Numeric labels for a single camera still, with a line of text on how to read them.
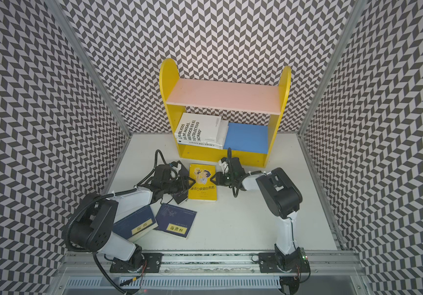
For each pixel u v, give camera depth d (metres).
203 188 0.91
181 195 0.89
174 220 0.82
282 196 0.52
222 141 0.94
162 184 0.72
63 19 0.74
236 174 0.80
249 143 0.95
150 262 0.72
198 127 0.93
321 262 0.75
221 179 0.89
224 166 0.91
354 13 0.69
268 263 0.73
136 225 0.79
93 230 0.43
